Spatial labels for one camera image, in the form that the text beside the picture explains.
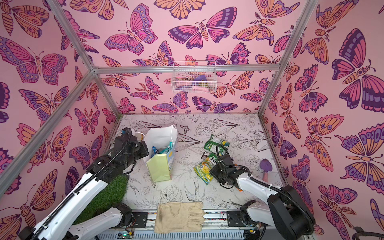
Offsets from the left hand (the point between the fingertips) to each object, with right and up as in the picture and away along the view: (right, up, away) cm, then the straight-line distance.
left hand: (148, 143), depth 72 cm
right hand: (+31, -17, +15) cm, 39 cm away
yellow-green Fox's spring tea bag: (+27, -17, +15) cm, 36 cm away
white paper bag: (+2, -1, +16) cm, 16 cm away
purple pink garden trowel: (+65, -15, +18) cm, 69 cm away
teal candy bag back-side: (+8, -4, +17) cm, 19 cm away
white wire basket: (+24, +40, +23) cm, 52 cm away
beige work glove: (+15, -37, +2) cm, 40 cm away
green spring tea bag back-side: (+33, -4, +27) cm, 43 cm away
